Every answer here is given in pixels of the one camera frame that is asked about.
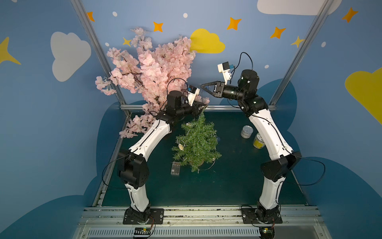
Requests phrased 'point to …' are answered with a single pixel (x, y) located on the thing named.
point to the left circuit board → (142, 231)
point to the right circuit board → (266, 232)
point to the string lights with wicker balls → (181, 146)
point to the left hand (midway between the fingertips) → (204, 102)
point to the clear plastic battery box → (175, 168)
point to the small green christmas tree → (198, 145)
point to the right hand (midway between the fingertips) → (205, 85)
